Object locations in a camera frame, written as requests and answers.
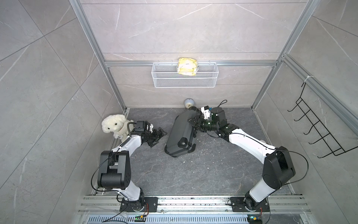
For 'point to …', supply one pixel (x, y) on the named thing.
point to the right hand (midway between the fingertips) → (190, 123)
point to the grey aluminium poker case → (181, 137)
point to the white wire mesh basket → (166, 75)
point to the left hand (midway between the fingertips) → (164, 135)
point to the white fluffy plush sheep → (117, 124)
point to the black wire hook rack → (333, 145)
